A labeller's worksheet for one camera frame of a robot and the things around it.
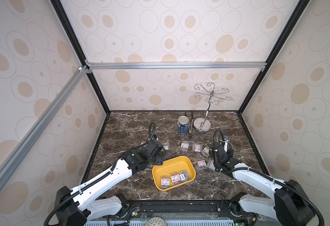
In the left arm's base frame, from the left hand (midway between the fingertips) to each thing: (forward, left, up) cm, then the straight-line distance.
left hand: (162, 155), depth 76 cm
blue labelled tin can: (+28, -13, -7) cm, 32 cm away
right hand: (+9, -38, -6) cm, 40 cm away
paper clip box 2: (+15, -14, -15) cm, 26 cm away
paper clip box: (+15, -1, -15) cm, 22 cm away
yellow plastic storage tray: (-3, -7, -15) cm, 17 cm away
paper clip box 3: (+2, -24, -14) cm, 28 cm away
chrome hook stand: (+34, -30, -15) cm, 48 cm away
